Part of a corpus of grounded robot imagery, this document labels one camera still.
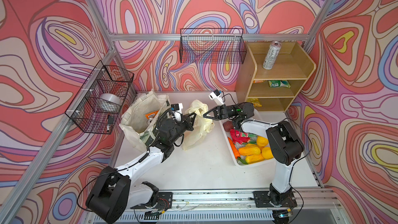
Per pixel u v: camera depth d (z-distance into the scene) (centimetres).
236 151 86
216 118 70
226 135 86
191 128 70
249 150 83
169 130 60
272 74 88
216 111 70
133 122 84
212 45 96
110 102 70
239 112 69
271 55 80
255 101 109
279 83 99
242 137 86
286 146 51
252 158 82
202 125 70
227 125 93
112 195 40
